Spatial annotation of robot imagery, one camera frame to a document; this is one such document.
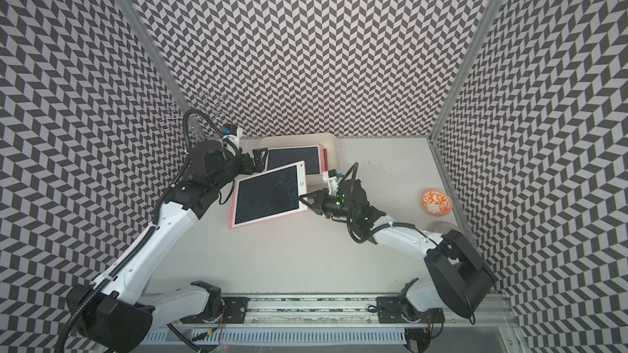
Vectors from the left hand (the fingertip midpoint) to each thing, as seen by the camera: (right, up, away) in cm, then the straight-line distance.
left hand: (255, 151), depth 75 cm
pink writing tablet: (+16, -1, +33) cm, 37 cm away
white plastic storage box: (+22, +7, +41) cm, 47 cm away
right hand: (+14, -16, 0) cm, 21 cm away
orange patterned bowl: (+66, -20, +20) cm, 71 cm away
